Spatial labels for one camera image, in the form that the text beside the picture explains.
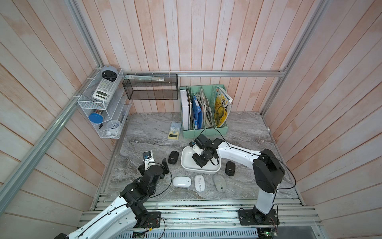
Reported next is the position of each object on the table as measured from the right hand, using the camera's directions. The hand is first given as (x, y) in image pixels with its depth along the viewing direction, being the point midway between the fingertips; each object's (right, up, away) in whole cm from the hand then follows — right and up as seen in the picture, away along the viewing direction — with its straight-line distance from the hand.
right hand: (200, 158), depth 91 cm
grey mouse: (+10, -12, -9) cm, 18 cm away
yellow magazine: (+17, +35, +10) cm, 40 cm away
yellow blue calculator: (-18, +17, +18) cm, 30 cm away
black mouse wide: (+18, -6, -3) cm, 19 cm away
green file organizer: (+8, +46, +15) cm, 49 cm away
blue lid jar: (-56, +24, -14) cm, 63 cm away
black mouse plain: (-17, 0, +2) cm, 17 cm away
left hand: (-24, +1, -13) cm, 27 cm away
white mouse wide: (-11, -12, -7) cm, 18 cm away
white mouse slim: (-1, -13, -8) cm, 15 cm away
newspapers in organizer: (+6, +26, +8) cm, 28 cm away
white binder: (-9, +31, 0) cm, 32 cm away
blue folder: (-2, +28, +2) cm, 28 cm away
